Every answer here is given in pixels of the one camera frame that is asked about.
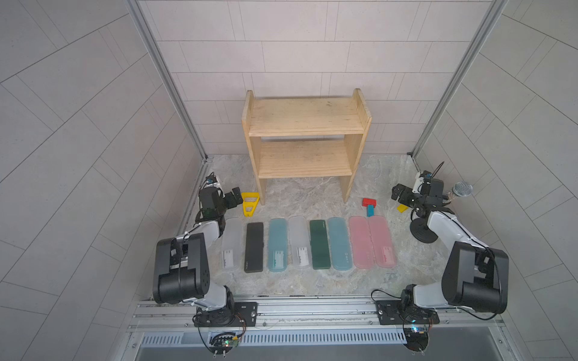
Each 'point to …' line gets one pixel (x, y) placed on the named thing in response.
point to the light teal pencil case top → (278, 245)
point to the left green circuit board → (222, 343)
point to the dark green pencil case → (320, 247)
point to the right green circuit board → (415, 338)
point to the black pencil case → (254, 261)
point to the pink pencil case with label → (383, 248)
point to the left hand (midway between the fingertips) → (231, 187)
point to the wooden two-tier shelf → (306, 138)
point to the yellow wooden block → (402, 207)
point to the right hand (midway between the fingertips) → (402, 187)
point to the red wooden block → (369, 201)
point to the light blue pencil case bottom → (340, 245)
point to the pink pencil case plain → (362, 243)
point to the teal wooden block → (369, 210)
